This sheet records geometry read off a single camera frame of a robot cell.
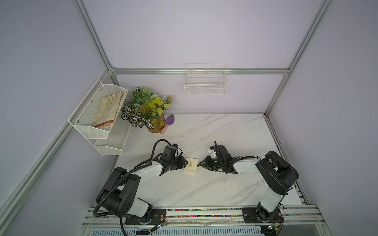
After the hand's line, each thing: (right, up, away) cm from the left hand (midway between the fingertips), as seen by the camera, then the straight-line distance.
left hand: (185, 164), depth 90 cm
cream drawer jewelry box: (+4, -1, -2) cm, 4 cm away
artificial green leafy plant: (-29, +38, +9) cm, 48 cm away
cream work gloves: (-43, +34, -10) cm, 56 cm away
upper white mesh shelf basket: (-47, +29, -14) cm, 57 cm away
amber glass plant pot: (-21, +26, +16) cm, 37 cm away
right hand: (+10, -1, +1) cm, 10 cm away
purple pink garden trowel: (-14, +28, +25) cm, 41 cm away
